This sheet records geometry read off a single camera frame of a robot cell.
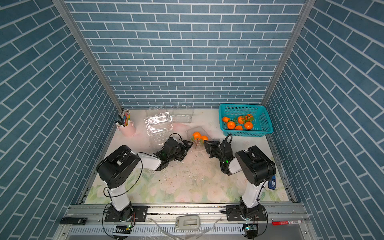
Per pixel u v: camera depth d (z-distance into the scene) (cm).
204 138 98
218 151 80
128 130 100
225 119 108
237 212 74
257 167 50
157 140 102
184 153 85
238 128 105
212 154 85
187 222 70
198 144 94
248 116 109
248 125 107
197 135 98
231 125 105
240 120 109
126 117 96
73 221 70
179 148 78
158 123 101
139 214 74
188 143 87
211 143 86
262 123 108
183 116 119
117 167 49
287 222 71
